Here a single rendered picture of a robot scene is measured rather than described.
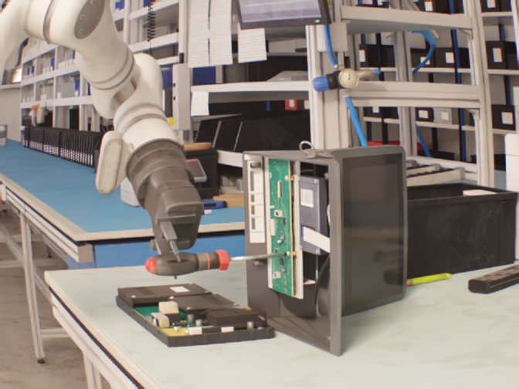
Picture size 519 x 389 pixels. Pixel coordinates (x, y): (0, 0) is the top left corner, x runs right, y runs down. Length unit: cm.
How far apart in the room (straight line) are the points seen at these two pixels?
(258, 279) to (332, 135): 156
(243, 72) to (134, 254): 119
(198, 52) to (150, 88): 238
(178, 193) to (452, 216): 51
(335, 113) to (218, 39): 79
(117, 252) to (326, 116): 66
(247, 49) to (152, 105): 193
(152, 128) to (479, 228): 57
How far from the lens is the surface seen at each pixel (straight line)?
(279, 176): 127
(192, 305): 134
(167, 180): 126
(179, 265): 120
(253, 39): 324
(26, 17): 116
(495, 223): 165
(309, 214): 122
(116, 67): 132
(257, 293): 135
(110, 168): 132
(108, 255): 280
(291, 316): 135
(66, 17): 113
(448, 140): 886
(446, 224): 160
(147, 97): 138
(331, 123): 288
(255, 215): 134
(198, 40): 377
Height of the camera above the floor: 129
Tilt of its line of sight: 6 degrees down
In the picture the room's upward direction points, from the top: 2 degrees counter-clockwise
